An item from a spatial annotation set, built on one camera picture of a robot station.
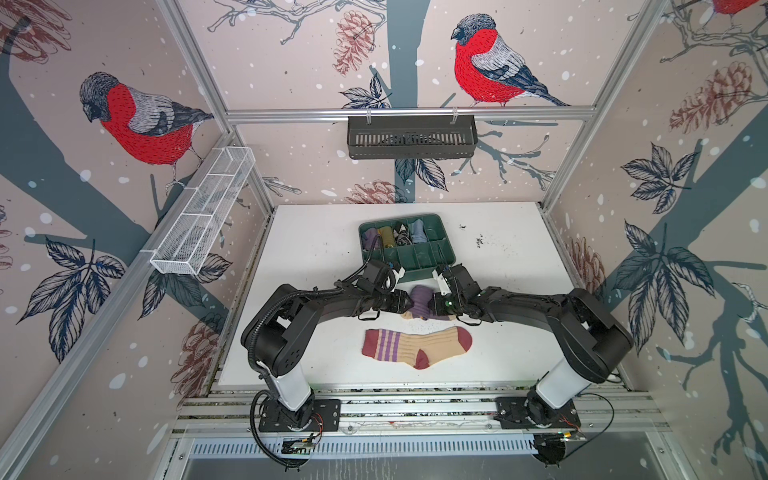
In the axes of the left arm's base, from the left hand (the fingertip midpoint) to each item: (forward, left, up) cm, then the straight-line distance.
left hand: (409, 304), depth 89 cm
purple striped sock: (0, -3, -2) cm, 4 cm away
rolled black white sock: (+25, +2, +2) cm, 25 cm away
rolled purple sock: (+23, +13, +3) cm, 27 cm away
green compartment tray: (+22, -4, +1) cm, 23 cm away
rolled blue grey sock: (+26, -4, +3) cm, 26 cm away
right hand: (+1, -6, -3) cm, 7 cm away
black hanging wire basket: (+52, -2, +25) cm, 58 cm away
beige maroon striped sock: (-13, -2, -4) cm, 13 cm away
